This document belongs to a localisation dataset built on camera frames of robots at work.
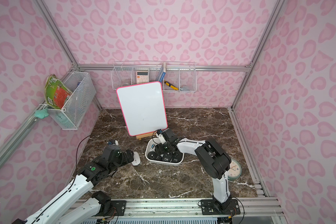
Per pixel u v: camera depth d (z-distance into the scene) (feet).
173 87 3.21
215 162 1.65
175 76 3.30
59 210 1.41
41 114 2.03
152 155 2.94
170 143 2.45
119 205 2.44
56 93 2.40
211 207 2.41
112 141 2.33
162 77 2.82
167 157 2.94
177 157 2.93
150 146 3.06
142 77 3.11
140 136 3.19
